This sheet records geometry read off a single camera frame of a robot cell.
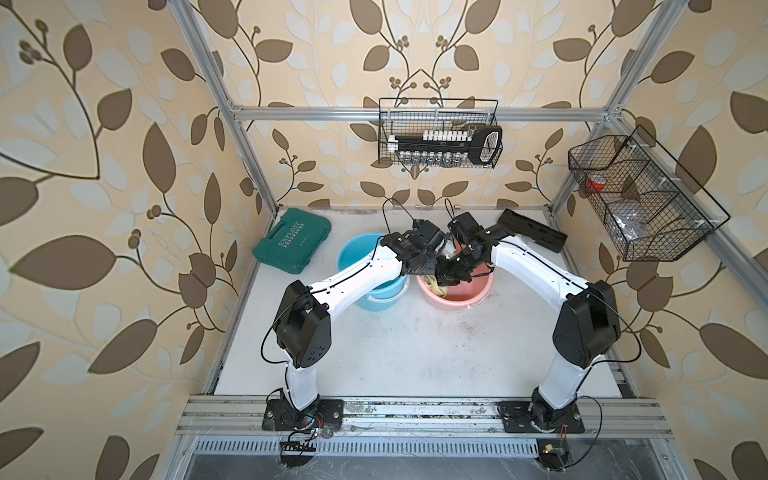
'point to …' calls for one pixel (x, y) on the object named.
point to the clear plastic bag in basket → (632, 224)
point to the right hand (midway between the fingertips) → (431, 283)
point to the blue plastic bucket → (382, 296)
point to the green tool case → (295, 242)
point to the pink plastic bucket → (461, 297)
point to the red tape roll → (596, 182)
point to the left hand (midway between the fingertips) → (422, 261)
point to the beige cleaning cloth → (432, 282)
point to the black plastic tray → (532, 229)
